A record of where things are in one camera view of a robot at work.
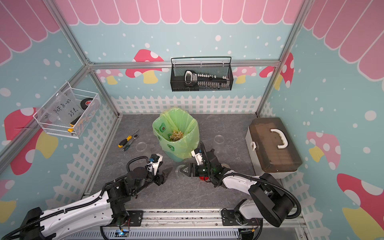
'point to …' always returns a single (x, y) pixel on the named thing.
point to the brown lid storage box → (273, 152)
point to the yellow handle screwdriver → (128, 138)
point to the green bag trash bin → (174, 118)
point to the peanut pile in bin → (176, 136)
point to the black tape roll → (83, 102)
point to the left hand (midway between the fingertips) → (167, 168)
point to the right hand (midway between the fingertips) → (183, 170)
